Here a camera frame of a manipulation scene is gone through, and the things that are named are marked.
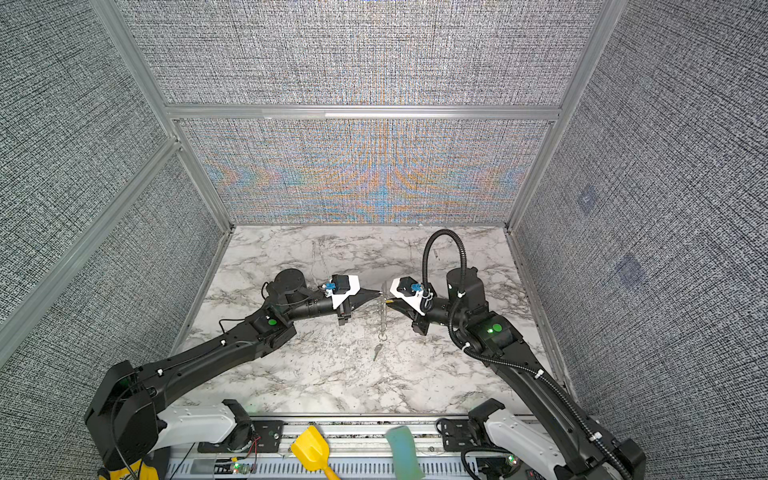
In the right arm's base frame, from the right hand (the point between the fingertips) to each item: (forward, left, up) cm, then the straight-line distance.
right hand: (392, 297), depth 70 cm
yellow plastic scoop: (-27, +20, -25) cm, 42 cm away
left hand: (0, +4, +3) cm, 5 cm away
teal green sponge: (-28, -3, -25) cm, 38 cm away
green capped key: (-7, +4, -13) cm, 15 cm away
